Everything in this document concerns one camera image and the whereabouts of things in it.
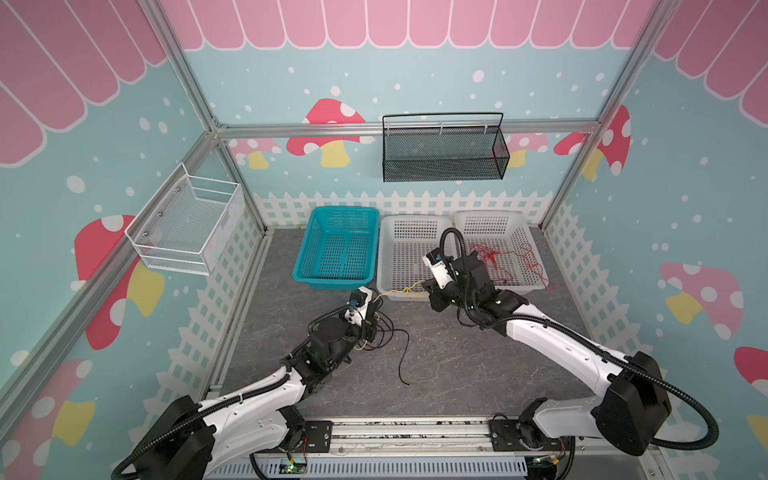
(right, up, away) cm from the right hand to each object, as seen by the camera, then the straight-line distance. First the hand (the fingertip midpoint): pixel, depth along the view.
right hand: (425, 281), depth 80 cm
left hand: (-13, -6, -1) cm, 15 cm away
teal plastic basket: (-29, +10, +32) cm, 45 cm away
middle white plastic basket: (-5, +12, +36) cm, 38 cm away
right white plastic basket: (+35, +14, +36) cm, 52 cm away
